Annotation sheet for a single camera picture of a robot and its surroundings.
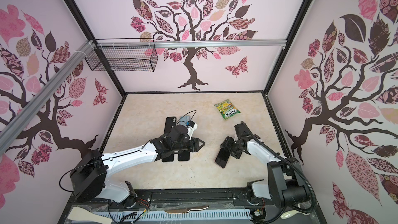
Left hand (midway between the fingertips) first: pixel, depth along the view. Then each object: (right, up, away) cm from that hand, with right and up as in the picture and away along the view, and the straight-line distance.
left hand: (202, 145), depth 79 cm
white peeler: (+40, -28, -11) cm, 50 cm away
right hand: (+13, -3, +9) cm, 16 cm away
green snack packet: (+17, +19, +28) cm, 38 cm away
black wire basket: (-50, +53, +15) cm, 75 cm away
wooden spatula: (-58, -30, -8) cm, 66 cm away
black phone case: (-22, +10, +25) cm, 34 cm away
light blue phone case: (-13, +11, +26) cm, 31 cm away
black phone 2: (+11, -7, +2) cm, 13 cm away
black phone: (-11, -8, +8) cm, 16 cm away
